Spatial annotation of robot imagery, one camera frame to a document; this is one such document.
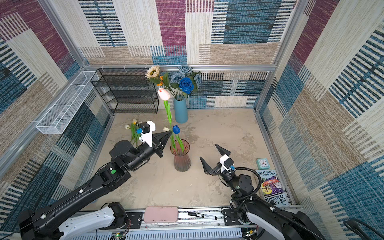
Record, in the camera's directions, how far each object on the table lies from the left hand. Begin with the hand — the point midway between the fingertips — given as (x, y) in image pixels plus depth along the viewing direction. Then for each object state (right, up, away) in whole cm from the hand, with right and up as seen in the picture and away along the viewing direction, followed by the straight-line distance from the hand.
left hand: (170, 130), depth 61 cm
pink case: (-7, -42, +14) cm, 45 cm away
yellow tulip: (-33, +5, +47) cm, 58 cm away
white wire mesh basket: (-54, +5, +10) cm, 56 cm away
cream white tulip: (-3, 0, +9) cm, 10 cm away
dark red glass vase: (+2, -10, +17) cm, 19 cm away
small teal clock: (+50, -21, +28) cm, 61 cm away
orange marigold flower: (-10, +30, +28) cm, 42 cm away
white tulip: (-38, +1, +47) cm, 60 cm away
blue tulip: (+1, 0, +14) cm, 15 cm away
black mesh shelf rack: (-39, +27, +49) cm, 69 cm away
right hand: (+16, -10, +9) cm, 21 cm away
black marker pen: (+14, -42, +13) cm, 46 cm away
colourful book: (+51, -32, +19) cm, 63 cm away
